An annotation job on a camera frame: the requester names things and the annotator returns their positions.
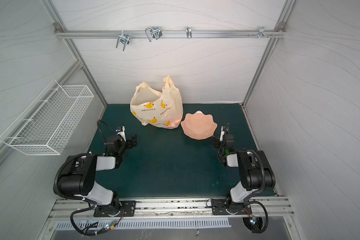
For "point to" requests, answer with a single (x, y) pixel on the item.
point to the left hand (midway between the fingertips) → (131, 133)
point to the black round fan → (254, 223)
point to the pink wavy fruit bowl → (198, 125)
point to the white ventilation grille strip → (164, 223)
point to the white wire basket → (45, 127)
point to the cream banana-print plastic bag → (164, 109)
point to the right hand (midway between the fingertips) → (224, 132)
